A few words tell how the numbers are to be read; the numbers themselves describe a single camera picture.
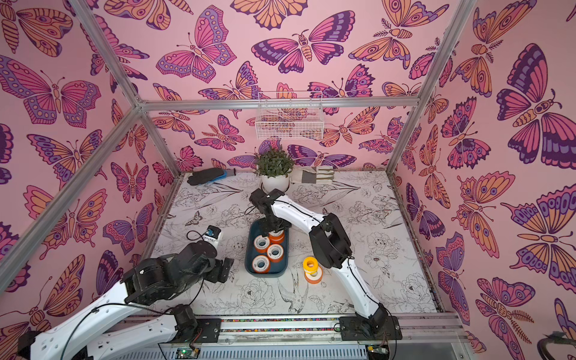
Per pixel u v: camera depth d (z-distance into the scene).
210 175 1.19
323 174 1.20
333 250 0.58
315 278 0.83
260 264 0.88
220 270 0.62
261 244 0.92
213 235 0.60
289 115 0.95
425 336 0.73
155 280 0.45
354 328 0.73
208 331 0.74
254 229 0.92
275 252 0.90
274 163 0.95
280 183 1.09
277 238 0.92
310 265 0.85
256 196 0.79
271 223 0.82
